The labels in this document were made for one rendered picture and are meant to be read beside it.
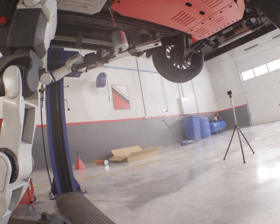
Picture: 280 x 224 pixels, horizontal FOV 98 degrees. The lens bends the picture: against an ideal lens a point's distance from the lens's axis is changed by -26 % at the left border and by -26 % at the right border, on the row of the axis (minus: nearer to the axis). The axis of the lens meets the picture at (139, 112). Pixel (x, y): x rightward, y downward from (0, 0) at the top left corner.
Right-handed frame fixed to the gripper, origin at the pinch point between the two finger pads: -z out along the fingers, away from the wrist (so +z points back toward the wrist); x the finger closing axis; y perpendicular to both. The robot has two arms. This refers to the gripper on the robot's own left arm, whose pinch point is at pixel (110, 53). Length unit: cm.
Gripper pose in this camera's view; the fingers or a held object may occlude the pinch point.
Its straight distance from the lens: 117.3
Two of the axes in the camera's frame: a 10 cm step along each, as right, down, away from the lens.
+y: 0.8, -1.5, -9.9
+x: 2.7, 9.5, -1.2
